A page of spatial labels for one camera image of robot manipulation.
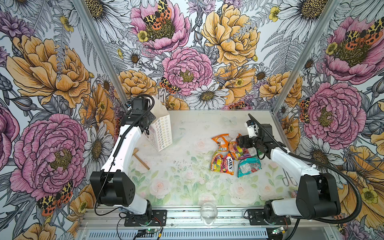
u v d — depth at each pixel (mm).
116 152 459
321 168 812
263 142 679
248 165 849
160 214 758
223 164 893
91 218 750
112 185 419
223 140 972
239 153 898
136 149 968
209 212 777
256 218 734
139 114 606
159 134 872
